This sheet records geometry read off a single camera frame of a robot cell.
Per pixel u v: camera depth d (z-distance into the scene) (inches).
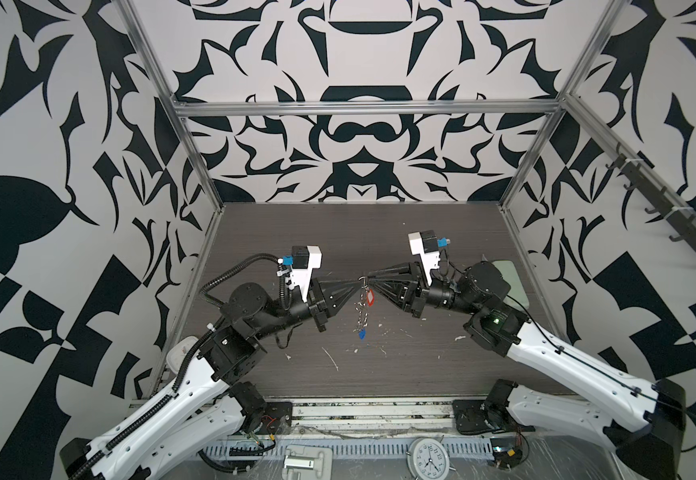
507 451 28.0
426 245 19.9
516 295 37.2
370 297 22.9
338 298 21.8
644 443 16.0
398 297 21.0
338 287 21.2
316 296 19.8
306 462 26.5
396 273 22.0
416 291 20.5
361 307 23.2
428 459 26.0
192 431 21.9
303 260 19.2
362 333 28.0
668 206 23.4
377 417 29.9
